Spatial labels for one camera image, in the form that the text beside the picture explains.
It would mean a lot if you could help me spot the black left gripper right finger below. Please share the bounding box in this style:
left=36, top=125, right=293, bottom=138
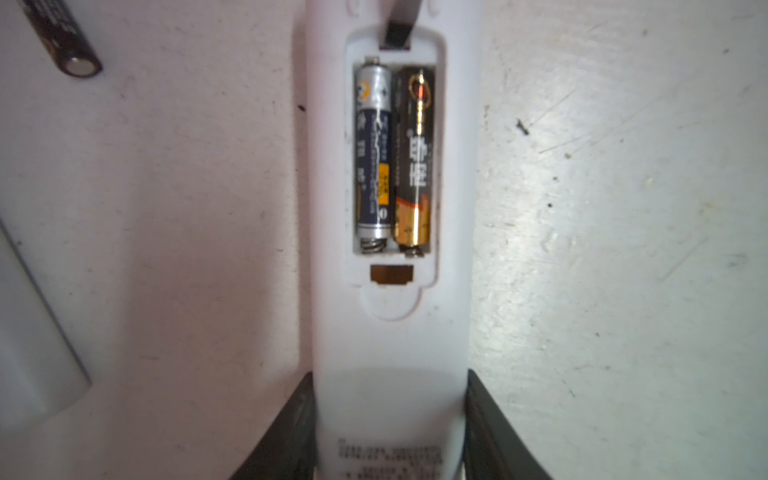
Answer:
left=463, top=369, right=552, bottom=480

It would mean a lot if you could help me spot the blue silver battery in remote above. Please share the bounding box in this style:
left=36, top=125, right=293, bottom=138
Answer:
left=355, top=57, right=394, bottom=253

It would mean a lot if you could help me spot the black gold battery in remote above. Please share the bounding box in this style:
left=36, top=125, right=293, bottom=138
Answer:
left=393, top=66, right=435, bottom=257

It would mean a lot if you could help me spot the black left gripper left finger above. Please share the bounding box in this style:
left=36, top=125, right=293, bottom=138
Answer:
left=230, top=372, right=317, bottom=480

